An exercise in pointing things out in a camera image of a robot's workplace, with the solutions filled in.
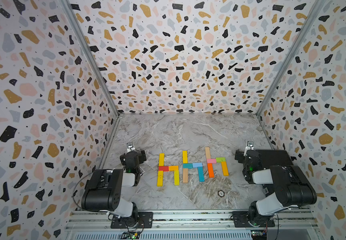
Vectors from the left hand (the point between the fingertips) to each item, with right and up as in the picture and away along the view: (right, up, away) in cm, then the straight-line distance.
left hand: (133, 151), depth 92 cm
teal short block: (+33, -9, 0) cm, 35 cm away
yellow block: (+32, -5, +5) cm, 33 cm away
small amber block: (+24, -10, -2) cm, 26 cm away
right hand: (+72, 0, +2) cm, 72 cm away
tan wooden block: (+32, -15, -5) cm, 36 cm away
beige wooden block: (+47, -2, +7) cm, 48 cm away
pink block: (+48, -7, +3) cm, 49 cm away
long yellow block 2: (+17, -17, -7) cm, 25 cm away
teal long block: (+41, -14, -3) cm, 44 cm away
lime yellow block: (+27, -15, -5) cm, 31 cm away
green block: (+54, -6, +2) cm, 54 cm away
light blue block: (+39, -9, 0) cm, 40 cm away
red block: (+19, -10, -2) cm, 22 cm away
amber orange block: (+57, -11, 0) cm, 58 cm away
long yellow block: (+17, -6, +3) cm, 18 cm away
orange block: (+47, -12, -2) cm, 49 cm away
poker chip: (+52, -22, -9) cm, 57 cm away
